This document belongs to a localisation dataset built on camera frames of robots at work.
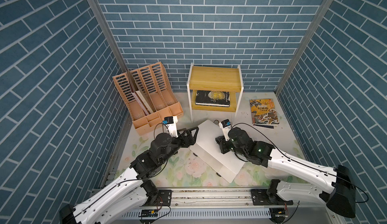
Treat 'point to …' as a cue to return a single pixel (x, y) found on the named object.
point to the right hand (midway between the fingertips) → (217, 140)
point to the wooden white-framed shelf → (215, 89)
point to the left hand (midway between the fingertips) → (197, 130)
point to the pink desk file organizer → (148, 97)
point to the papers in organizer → (143, 103)
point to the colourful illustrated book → (263, 111)
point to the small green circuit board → (149, 213)
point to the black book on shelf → (212, 98)
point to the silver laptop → (227, 165)
